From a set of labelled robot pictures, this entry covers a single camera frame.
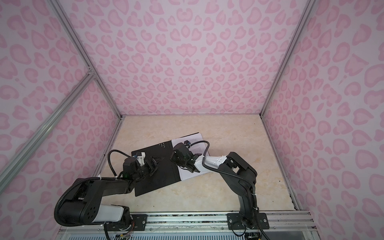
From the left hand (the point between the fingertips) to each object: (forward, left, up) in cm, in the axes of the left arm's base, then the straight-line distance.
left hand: (161, 160), depth 89 cm
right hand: (+2, -5, +2) cm, 6 cm away
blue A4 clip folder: (-3, -3, -8) cm, 10 cm away
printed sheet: (+12, -23, -6) cm, 26 cm away
